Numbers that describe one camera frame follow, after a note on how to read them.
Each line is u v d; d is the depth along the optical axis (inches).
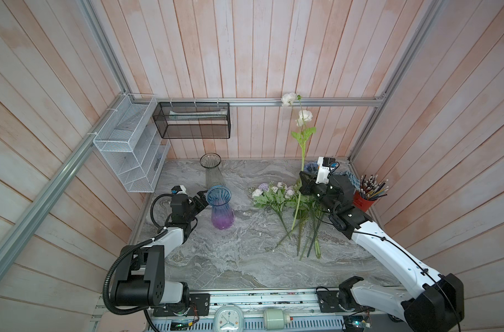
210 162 37.6
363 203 35.7
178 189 31.8
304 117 32.2
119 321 26.6
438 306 15.0
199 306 28.8
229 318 27.0
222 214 32.6
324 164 25.5
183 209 27.0
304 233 35.9
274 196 37.5
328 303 28.8
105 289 15.1
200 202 31.7
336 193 21.8
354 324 28.0
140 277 16.9
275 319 25.2
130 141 27.0
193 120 41.7
